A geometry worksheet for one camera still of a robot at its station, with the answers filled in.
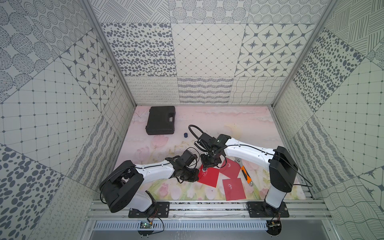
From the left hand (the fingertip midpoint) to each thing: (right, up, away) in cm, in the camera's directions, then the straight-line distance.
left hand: (202, 182), depth 81 cm
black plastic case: (-29, +34, +23) cm, 50 cm away
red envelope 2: (+17, -4, +1) cm, 18 cm away
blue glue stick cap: (-11, +24, +21) cm, 33 cm away
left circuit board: (-28, -17, -9) cm, 34 cm away
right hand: (+2, +8, 0) cm, 8 cm away
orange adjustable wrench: (+25, +4, +5) cm, 26 cm away
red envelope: (+18, +4, +7) cm, 20 cm away
